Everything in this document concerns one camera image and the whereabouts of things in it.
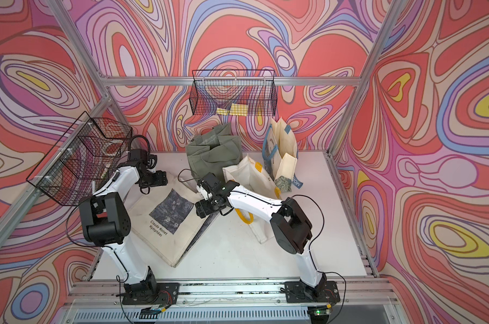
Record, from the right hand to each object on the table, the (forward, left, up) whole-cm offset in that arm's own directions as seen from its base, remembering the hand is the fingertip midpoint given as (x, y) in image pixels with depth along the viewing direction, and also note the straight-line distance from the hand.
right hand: (206, 214), depth 85 cm
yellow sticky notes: (+39, -15, +26) cm, 49 cm away
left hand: (+18, +24, +1) cm, 30 cm away
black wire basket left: (+16, +46, +22) cm, 53 cm away
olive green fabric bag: (+19, -4, +19) cm, 27 cm away
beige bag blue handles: (+19, -33, +15) cm, 41 cm away
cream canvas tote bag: (+1, +20, -6) cm, 21 cm away
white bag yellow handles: (+16, -21, +6) cm, 27 cm away
